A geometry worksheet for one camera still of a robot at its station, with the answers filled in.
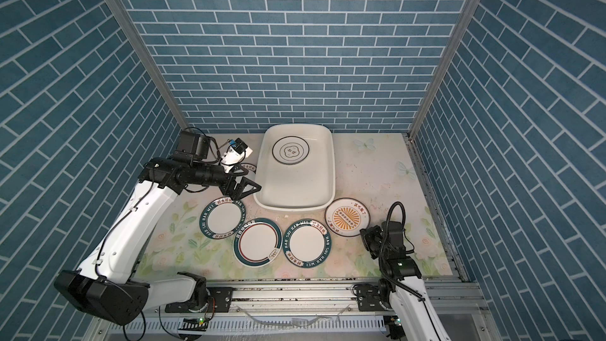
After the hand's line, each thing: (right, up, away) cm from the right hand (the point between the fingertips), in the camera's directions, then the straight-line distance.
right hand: (357, 227), depth 85 cm
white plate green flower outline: (-27, +29, +27) cm, 48 cm away
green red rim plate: (-37, -6, 0) cm, 37 cm away
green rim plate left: (-53, +1, +8) cm, 54 cm away
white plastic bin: (-24, +20, +22) cm, 39 cm away
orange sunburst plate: (-3, +2, +6) cm, 7 cm away
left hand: (-34, +19, -15) cm, 42 cm away
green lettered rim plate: (-19, -6, 0) cm, 19 cm away
